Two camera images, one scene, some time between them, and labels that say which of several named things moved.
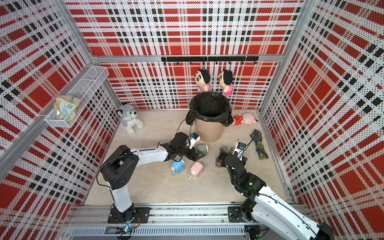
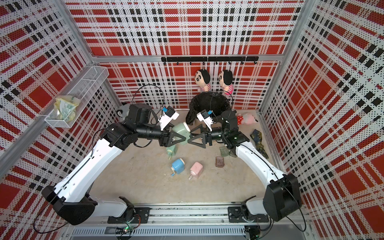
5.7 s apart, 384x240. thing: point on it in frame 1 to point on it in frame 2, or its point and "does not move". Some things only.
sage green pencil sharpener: (203, 148) to (179, 128)
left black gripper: (195, 158) to (166, 133)
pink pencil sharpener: (197, 169) does not move
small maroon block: (218, 163) does not move
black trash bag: (214, 104) does not move
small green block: (223, 149) does not move
